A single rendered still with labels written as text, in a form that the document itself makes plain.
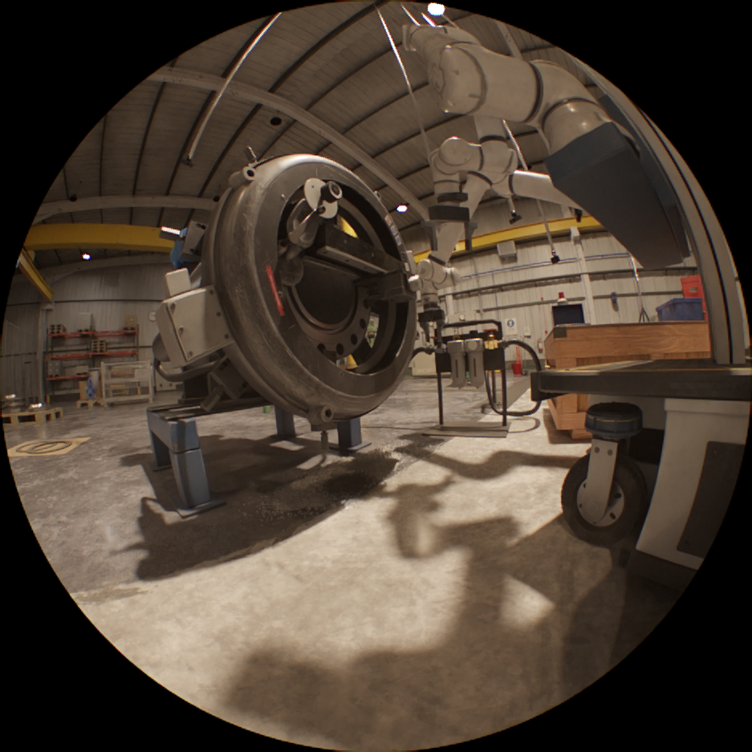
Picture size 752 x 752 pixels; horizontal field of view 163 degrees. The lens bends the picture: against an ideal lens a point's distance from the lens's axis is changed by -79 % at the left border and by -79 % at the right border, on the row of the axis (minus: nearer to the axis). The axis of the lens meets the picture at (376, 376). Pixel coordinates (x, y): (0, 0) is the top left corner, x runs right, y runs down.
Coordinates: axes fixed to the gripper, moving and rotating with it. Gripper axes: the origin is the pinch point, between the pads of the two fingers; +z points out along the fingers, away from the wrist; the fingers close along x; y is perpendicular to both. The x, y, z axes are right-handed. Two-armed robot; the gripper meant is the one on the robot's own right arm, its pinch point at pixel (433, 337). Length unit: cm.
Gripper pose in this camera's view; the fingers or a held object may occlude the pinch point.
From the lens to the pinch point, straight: 132.0
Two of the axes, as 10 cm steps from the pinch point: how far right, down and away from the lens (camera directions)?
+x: 8.3, -0.4, -5.5
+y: -5.5, 0.6, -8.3
